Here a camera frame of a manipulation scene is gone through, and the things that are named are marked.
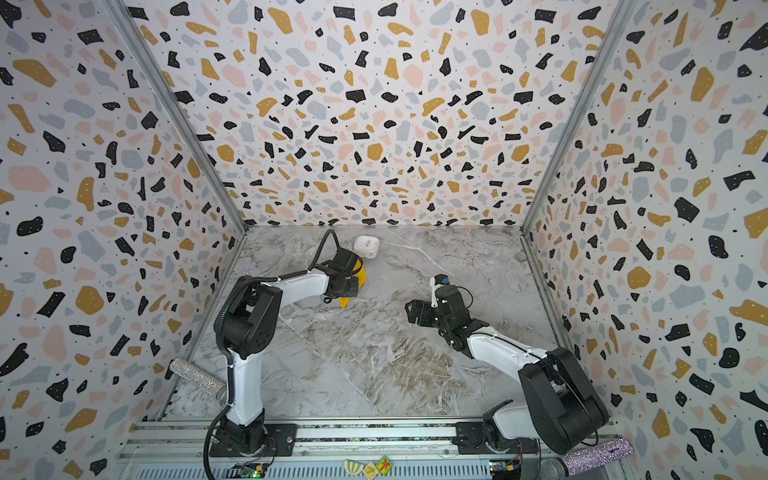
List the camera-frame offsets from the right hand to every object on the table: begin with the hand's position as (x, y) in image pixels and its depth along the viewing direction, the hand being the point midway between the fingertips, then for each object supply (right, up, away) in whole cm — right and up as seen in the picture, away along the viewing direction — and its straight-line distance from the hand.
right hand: (413, 301), depth 88 cm
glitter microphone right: (+42, -33, -19) cm, 56 cm away
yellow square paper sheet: (-16, +8, +2) cm, 18 cm away
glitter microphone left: (-58, -19, -8) cm, 62 cm away
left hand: (-21, +4, +13) cm, 25 cm away
